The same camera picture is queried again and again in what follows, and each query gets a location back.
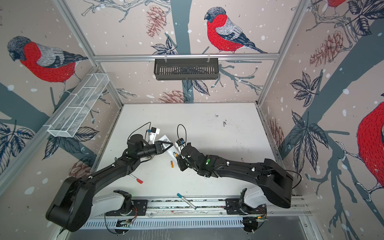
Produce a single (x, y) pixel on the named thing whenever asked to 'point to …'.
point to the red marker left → (138, 180)
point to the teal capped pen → (181, 196)
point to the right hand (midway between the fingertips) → (175, 159)
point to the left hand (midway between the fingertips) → (171, 146)
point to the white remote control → (172, 151)
